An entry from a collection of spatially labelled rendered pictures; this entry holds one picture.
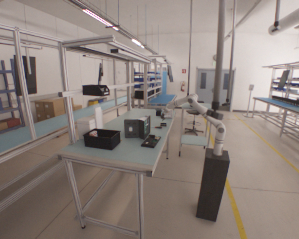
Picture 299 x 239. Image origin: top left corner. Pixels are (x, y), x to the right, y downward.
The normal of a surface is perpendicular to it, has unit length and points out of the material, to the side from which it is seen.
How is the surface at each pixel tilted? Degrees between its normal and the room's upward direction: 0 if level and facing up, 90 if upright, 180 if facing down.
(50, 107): 90
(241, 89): 90
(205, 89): 90
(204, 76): 90
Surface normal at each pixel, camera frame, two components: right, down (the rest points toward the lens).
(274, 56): -0.25, 0.26
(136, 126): 0.08, 0.27
